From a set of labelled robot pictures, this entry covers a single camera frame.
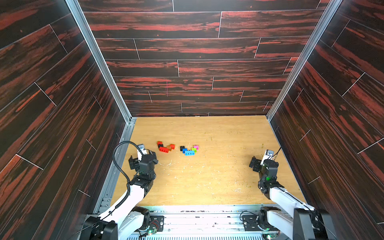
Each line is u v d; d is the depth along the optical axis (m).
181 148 0.99
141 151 0.69
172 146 1.02
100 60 0.84
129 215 0.60
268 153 0.75
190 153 0.99
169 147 1.02
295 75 0.91
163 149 1.01
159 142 1.05
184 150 0.99
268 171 0.65
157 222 0.73
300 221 0.92
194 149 0.99
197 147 1.03
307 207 0.45
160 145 1.02
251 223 0.73
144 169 0.63
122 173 0.66
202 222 0.75
